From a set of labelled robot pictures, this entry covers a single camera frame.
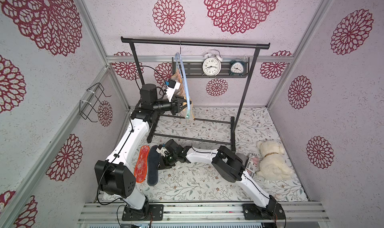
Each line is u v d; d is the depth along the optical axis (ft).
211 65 2.88
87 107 2.45
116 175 1.39
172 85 2.01
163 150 2.82
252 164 2.83
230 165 1.95
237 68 2.94
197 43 1.98
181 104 2.26
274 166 2.58
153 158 3.01
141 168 2.88
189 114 2.17
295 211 2.50
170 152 2.64
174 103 2.03
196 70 3.08
